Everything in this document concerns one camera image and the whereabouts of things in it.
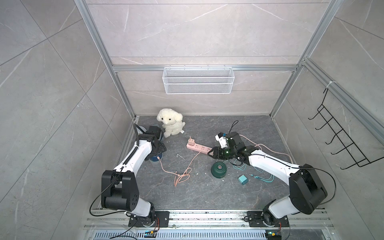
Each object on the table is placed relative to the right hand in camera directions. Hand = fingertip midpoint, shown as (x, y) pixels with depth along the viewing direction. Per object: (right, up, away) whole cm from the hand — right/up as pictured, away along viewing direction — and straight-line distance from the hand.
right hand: (211, 154), depth 84 cm
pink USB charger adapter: (-12, +6, +13) cm, 19 cm away
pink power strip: (-7, +2, +15) cm, 17 cm away
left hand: (-32, +2, +4) cm, 32 cm away
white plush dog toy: (-24, +20, +12) cm, 33 cm away
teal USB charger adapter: (+19, -15, +1) cm, 24 cm away
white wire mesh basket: (-7, +48, +16) cm, 51 cm away
